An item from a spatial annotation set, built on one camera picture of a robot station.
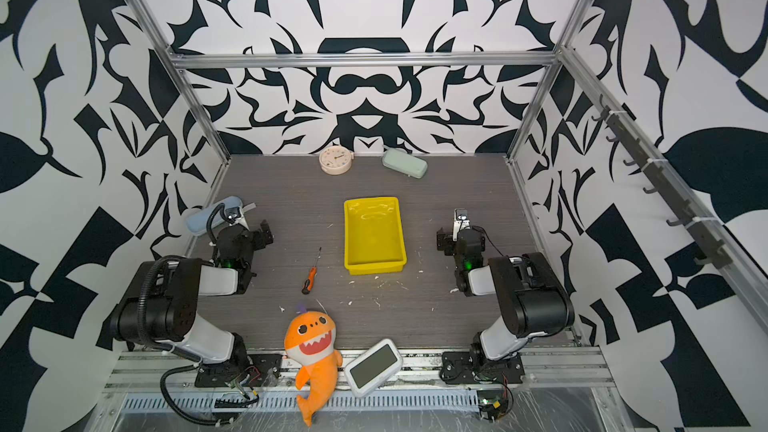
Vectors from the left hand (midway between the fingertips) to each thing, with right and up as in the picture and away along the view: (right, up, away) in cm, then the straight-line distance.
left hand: (247, 220), depth 92 cm
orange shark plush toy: (+24, -25, -21) cm, 41 cm away
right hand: (+66, -2, +2) cm, 66 cm away
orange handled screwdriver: (+20, -17, -6) cm, 27 cm away
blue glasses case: (-19, -1, +7) cm, 20 cm away
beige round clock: (+23, +21, +23) cm, 39 cm away
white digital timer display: (+39, -33, -21) cm, 55 cm away
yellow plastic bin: (+39, -5, +2) cm, 39 cm away
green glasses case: (+50, +19, +23) cm, 58 cm away
